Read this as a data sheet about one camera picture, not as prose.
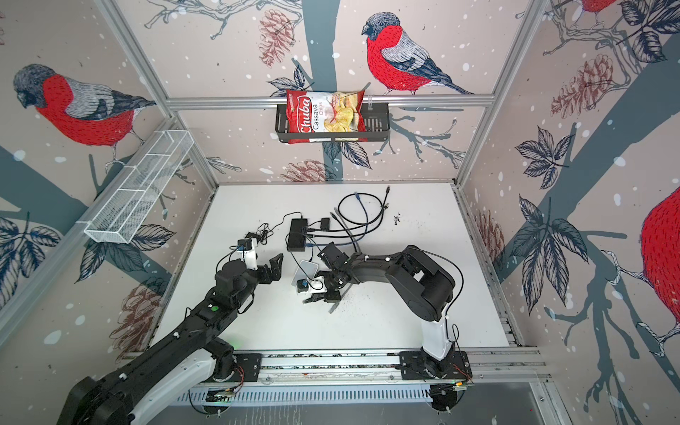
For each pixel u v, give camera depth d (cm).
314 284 76
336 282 70
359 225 107
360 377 73
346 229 104
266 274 73
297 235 102
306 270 77
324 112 88
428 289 50
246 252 70
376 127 95
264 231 104
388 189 119
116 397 41
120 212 72
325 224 104
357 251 98
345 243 100
